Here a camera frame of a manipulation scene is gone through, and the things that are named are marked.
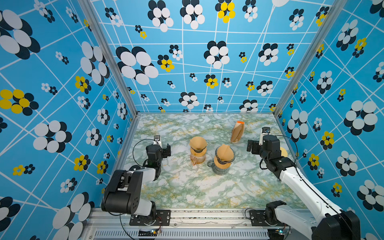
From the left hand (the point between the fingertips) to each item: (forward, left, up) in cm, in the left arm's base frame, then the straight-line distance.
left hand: (161, 143), depth 93 cm
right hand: (-4, -57, +9) cm, 58 cm away
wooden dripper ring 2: (-16, -36, +2) cm, 39 cm away
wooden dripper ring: (-8, -24, +1) cm, 25 cm away
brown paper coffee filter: (-3, -23, +6) cm, 24 cm away
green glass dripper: (-6, -23, +2) cm, 24 cm away
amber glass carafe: (-7, -22, -7) cm, 24 cm away
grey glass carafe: (-16, -35, -4) cm, 39 cm away
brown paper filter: (-10, -39, +6) cm, 40 cm away
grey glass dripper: (-13, -37, +2) cm, 39 cm away
